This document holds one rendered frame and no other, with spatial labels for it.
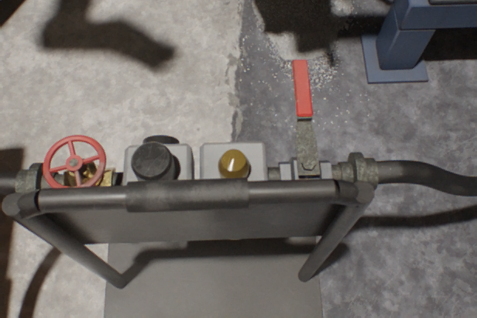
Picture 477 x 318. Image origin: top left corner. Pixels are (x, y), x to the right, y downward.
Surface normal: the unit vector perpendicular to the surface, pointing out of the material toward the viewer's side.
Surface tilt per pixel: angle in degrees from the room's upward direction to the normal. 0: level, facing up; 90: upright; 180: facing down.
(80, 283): 0
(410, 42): 90
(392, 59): 90
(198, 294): 0
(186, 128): 0
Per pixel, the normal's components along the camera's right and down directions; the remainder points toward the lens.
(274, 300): 0.00, -0.40
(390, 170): -0.06, -0.15
